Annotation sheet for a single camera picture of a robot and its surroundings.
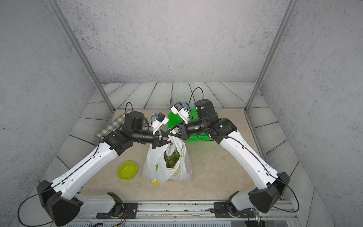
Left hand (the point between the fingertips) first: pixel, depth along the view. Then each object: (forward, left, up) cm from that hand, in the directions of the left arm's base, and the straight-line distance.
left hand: (174, 141), depth 64 cm
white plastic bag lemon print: (-8, +10, -9) cm, 15 cm away
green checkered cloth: (+36, +50, -31) cm, 69 cm away
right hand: (0, +2, +6) cm, 6 cm away
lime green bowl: (0, +30, -30) cm, 43 cm away
